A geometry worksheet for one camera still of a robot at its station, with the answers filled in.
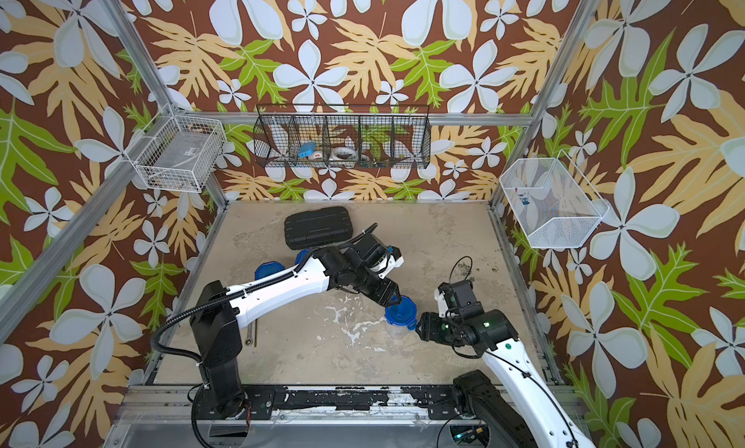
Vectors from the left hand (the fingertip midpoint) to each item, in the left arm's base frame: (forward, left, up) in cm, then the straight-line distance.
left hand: (398, 294), depth 77 cm
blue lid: (-2, -2, -7) cm, 8 cm away
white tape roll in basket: (+48, +17, +11) cm, 52 cm away
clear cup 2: (+13, +29, -2) cm, 32 cm away
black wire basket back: (+53, +17, +14) cm, 57 cm away
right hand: (-8, -6, -4) cm, 11 cm away
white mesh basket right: (+24, -46, +11) cm, 54 cm away
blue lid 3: (+9, +38, -2) cm, 39 cm away
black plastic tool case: (+32, +29, -11) cm, 45 cm away
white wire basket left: (+37, +67, +18) cm, 79 cm away
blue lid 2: (+13, +29, -2) cm, 32 cm away
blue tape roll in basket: (+45, +29, +14) cm, 55 cm away
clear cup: (-6, -1, -2) cm, 7 cm away
